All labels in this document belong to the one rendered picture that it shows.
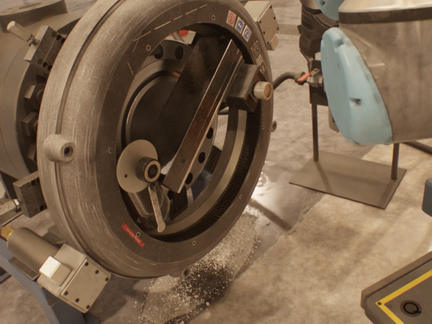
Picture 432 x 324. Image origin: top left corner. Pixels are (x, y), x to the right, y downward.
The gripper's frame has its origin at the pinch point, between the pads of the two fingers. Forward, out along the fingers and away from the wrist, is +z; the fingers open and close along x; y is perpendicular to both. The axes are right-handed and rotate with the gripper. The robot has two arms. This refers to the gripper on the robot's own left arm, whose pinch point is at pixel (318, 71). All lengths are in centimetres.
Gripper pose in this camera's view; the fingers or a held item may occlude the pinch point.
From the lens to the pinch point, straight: 110.9
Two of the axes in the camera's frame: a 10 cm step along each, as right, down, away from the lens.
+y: -3.3, -7.3, 6.0
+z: 1.3, 5.9, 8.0
